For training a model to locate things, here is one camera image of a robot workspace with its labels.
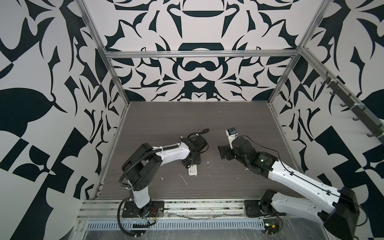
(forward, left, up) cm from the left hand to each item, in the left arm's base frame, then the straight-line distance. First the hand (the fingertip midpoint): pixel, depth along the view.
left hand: (196, 159), depth 89 cm
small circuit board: (-33, -34, -3) cm, 47 cm away
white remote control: (-6, +2, 0) cm, 7 cm away
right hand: (+2, -15, +15) cm, 21 cm away
